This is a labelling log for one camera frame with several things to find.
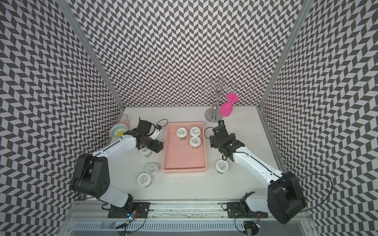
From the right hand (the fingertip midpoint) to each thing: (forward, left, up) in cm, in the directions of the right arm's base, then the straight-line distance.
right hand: (222, 139), depth 85 cm
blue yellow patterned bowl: (+12, +71, -7) cm, 72 cm away
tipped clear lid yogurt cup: (-14, +41, -7) cm, 44 cm away
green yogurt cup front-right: (-14, +1, -6) cm, 15 cm away
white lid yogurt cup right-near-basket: (+2, +16, -6) cm, 17 cm away
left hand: (0, +41, -6) cm, 42 cm away
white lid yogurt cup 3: (-21, +43, -5) cm, 48 cm away
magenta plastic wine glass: (+20, -4, +6) cm, 21 cm away
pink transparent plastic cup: (+24, +70, -8) cm, 74 cm away
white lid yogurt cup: (+9, +25, -6) cm, 27 cm away
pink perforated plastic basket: (+1, +24, -12) cm, 27 cm away
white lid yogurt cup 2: (-6, +44, -3) cm, 45 cm away
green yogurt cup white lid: (+10, +16, -5) cm, 20 cm away
